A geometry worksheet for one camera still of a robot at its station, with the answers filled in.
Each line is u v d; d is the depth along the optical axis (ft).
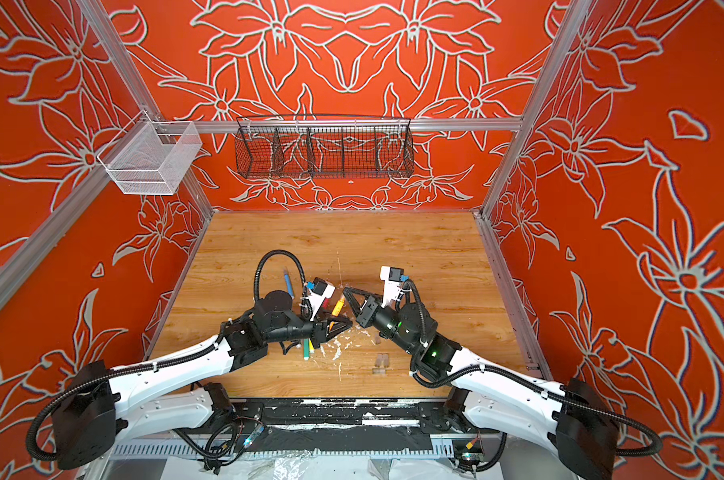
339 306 2.22
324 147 3.24
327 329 2.12
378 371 2.62
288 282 3.21
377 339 2.81
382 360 2.71
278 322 1.89
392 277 2.07
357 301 2.17
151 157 3.02
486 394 1.62
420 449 2.29
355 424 2.39
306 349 2.73
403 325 1.76
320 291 2.12
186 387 1.67
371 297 2.07
